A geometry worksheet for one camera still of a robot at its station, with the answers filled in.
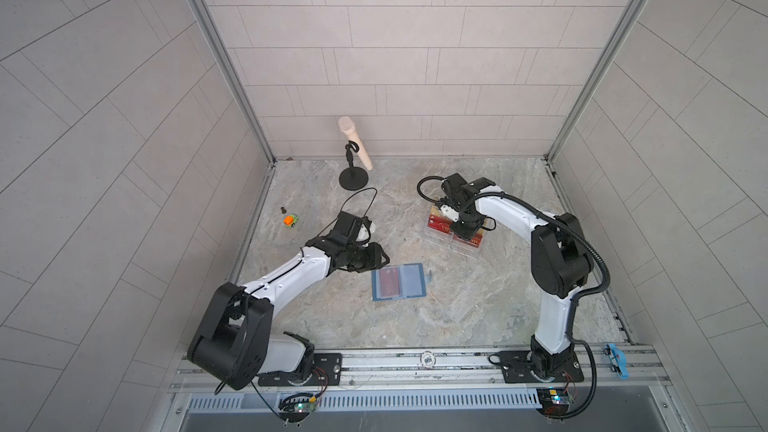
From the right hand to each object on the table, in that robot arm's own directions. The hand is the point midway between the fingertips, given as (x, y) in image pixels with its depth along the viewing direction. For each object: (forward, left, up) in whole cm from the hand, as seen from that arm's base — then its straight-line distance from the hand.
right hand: (464, 232), depth 93 cm
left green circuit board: (-42, +46, -1) cm, 62 cm away
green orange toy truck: (+8, +56, +2) cm, 56 cm away
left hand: (-9, +23, +4) cm, 25 cm away
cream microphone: (+24, +34, +25) cm, 49 cm away
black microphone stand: (+27, +37, -1) cm, 45 cm away
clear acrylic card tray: (-1, +6, -2) cm, 6 cm away
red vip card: (-14, +24, -2) cm, 28 cm away
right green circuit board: (-43, -12, -5) cm, 45 cm away
